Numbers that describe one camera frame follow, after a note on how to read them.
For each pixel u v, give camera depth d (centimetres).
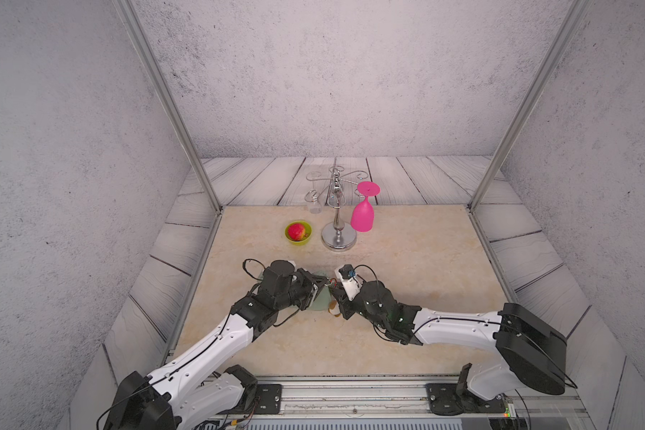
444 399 73
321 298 81
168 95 86
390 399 74
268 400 73
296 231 105
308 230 108
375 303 60
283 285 61
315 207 105
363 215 93
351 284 70
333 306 80
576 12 70
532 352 42
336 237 111
